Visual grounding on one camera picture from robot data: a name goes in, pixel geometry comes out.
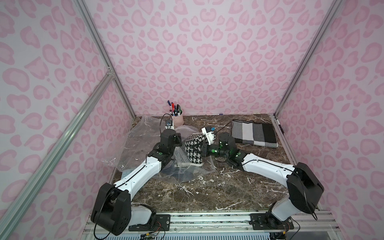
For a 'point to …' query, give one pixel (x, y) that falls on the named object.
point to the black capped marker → (177, 106)
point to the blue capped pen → (168, 102)
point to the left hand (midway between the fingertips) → (175, 130)
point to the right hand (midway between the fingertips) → (190, 148)
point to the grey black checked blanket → (254, 133)
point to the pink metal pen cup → (178, 121)
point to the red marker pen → (172, 106)
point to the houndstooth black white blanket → (193, 144)
